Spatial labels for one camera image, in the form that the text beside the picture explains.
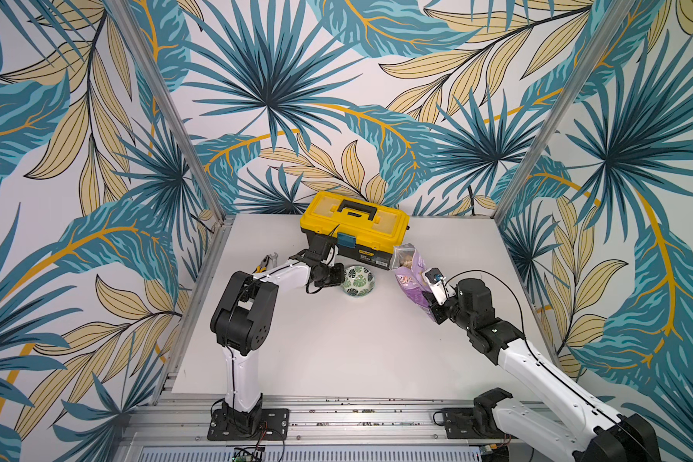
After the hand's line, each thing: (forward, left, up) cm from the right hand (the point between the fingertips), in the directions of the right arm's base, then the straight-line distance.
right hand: (415, 293), depth 81 cm
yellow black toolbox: (+22, +11, +1) cm, 24 cm away
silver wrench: (+23, +45, -13) cm, 53 cm away
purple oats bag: (+2, +3, +9) cm, 9 cm away
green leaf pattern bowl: (+14, +15, -14) cm, 25 cm away
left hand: (+12, +20, -11) cm, 26 cm away
